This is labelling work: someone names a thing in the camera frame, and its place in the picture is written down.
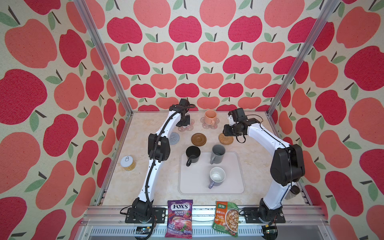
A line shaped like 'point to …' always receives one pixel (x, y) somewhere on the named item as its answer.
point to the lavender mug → (217, 175)
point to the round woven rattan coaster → (225, 140)
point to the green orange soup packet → (226, 217)
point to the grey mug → (217, 154)
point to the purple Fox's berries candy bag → (179, 219)
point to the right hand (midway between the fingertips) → (229, 130)
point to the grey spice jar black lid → (294, 190)
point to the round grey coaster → (174, 138)
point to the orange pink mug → (210, 116)
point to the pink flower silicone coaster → (207, 126)
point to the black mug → (193, 153)
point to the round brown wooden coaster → (198, 139)
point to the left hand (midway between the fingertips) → (187, 124)
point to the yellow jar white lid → (127, 162)
